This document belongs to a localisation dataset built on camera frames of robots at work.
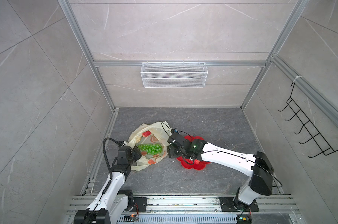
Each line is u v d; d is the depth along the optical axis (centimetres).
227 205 73
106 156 60
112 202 49
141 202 73
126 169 60
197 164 85
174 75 100
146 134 98
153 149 90
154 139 100
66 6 67
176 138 58
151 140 100
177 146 58
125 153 64
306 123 68
